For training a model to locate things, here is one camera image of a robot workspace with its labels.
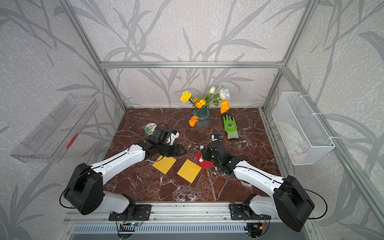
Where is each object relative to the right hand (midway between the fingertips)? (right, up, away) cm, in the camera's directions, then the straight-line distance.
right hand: (201, 150), depth 84 cm
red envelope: (+2, -10, +6) cm, 12 cm away
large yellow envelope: (-7, -14, +5) cm, 16 cm away
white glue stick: (0, -5, -2) cm, 5 cm away
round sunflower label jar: (-34, +12, +14) cm, 39 cm away
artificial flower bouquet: (+12, +29, -1) cm, 32 cm away
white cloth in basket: (+48, +6, -8) cm, 49 cm away
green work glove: (+21, +12, +24) cm, 34 cm away
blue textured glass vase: (+2, +20, +17) cm, 26 cm away
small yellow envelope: (-23, -11, +7) cm, 26 cm away
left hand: (-10, -1, -2) cm, 10 cm away
